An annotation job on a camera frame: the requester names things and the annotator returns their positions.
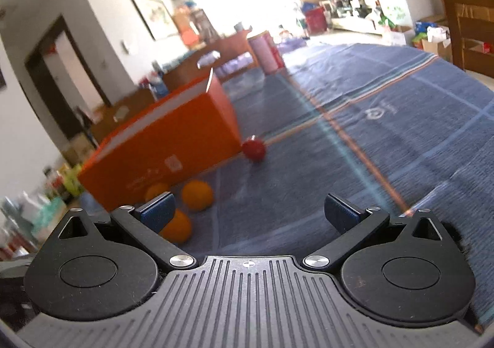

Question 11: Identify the orange fruit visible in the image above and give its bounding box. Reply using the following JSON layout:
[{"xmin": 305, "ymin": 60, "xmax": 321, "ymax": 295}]
[
  {"xmin": 159, "ymin": 209, "xmax": 193, "ymax": 244},
  {"xmin": 181, "ymin": 180, "xmax": 215, "ymax": 212},
  {"xmin": 144, "ymin": 182, "xmax": 170, "ymax": 203}
]

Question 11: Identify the framed wall painting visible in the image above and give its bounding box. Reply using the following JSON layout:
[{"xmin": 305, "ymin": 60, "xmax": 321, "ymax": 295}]
[{"xmin": 131, "ymin": 0, "xmax": 178, "ymax": 41}]

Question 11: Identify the blue patterned tablecloth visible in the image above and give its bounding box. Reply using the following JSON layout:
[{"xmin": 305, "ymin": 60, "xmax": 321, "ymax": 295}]
[{"xmin": 170, "ymin": 44, "xmax": 493, "ymax": 325}]

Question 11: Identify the teal tissue pack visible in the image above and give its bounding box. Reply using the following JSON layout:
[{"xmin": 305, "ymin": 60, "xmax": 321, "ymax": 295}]
[{"xmin": 21, "ymin": 193, "xmax": 66, "ymax": 242}]

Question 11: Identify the pink canister yellow lid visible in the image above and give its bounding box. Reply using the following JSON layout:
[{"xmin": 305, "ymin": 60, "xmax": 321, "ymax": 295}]
[{"xmin": 248, "ymin": 31, "xmax": 286, "ymax": 74}]

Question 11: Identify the left wooden chair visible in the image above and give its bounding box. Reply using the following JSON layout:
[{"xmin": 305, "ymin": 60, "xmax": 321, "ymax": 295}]
[{"xmin": 443, "ymin": 0, "xmax": 493, "ymax": 77}]

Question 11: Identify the red apple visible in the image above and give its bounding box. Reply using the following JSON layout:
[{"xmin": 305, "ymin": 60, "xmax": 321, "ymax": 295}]
[{"xmin": 242, "ymin": 135, "xmax": 266, "ymax": 162}]

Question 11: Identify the red plastic basket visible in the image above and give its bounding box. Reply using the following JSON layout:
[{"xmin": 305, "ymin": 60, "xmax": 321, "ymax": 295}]
[{"xmin": 304, "ymin": 7, "xmax": 327, "ymax": 35}]

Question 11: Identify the orange cardboard box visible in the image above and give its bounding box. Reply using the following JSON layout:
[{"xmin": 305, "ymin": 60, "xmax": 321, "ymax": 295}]
[{"xmin": 79, "ymin": 73, "xmax": 241, "ymax": 211}]

